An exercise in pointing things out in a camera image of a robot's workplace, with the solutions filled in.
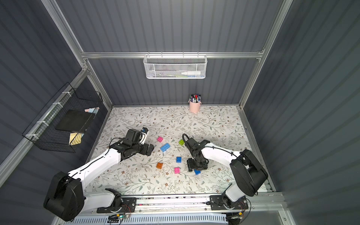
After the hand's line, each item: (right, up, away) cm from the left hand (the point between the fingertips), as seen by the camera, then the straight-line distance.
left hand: (148, 146), depth 86 cm
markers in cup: (+31, +33, +22) cm, 50 cm away
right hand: (+28, -15, -2) cm, 32 cm away
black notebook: (-36, +16, -12) cm, 42 cm away
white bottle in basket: (+28, +48, +7) cm, 56 cm away
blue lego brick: (+19, -9, +3) cm, 21 cm away
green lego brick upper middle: (+20, +1, +11) cm, 23 cm away
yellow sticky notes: (-26, +8, -25) cm, 37 cm away
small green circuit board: (-13, -34, -15) cm, 39 cm away
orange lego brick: (+7, -12, +1) cm, 14 cm away
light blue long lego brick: (+9, -2, +8) cm, 13 cm away
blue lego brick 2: (+30, -15, -3) cm, 34 cm away
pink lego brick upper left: (+5, +2, +13) cm, 14 cm away
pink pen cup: (+31, +26, +28) cm, 50 cm away
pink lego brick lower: (+18, -14, -1) cm, 23 cm away
